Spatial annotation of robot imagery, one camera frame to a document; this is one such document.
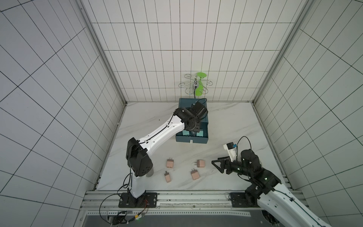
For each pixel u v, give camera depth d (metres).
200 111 0.61
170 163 0.86
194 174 0.81
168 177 0.79
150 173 0.77
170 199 0.75
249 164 0.56
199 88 0.98
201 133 0.80
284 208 0.50
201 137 0.79
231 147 0.67
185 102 0.89
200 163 0.84
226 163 0.66
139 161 0.44
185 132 0.82
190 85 0.92
